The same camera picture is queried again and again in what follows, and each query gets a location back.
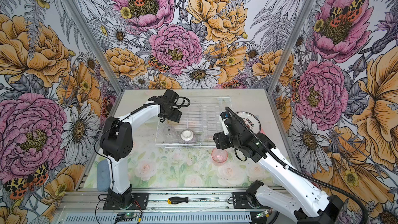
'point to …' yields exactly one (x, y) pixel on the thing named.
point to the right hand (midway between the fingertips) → (221, 141)
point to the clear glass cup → (169, 135)
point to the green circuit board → (125, 216)
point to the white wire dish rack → (198, 123)
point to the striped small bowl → (187, 135)
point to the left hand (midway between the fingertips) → (171, 119)
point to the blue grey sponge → (103, 179)
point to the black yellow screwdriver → (180, 199)
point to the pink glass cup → (219, 156)
